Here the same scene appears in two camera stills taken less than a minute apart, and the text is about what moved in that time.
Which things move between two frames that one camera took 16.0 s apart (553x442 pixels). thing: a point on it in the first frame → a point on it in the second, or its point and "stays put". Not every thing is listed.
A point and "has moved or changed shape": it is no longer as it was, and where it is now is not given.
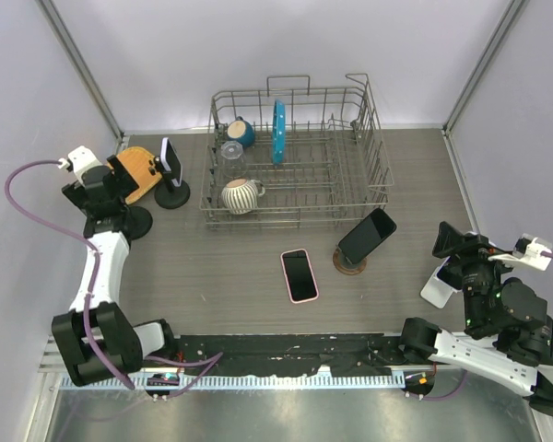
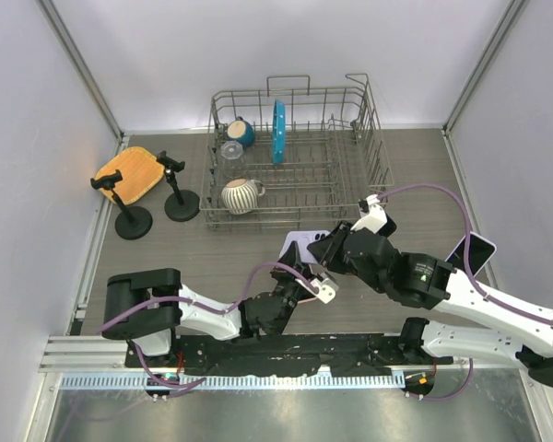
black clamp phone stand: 139,223 stays put
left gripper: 78,195 → 292,258
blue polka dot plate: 278,132 stays put
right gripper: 475,248 → 327,250
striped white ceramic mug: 240,196 stays put
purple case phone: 171,161 → 303,239
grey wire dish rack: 293,157 stays put
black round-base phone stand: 168,195 has moved or changed shape
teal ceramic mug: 241,132 stays put
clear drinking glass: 234,165 stays put
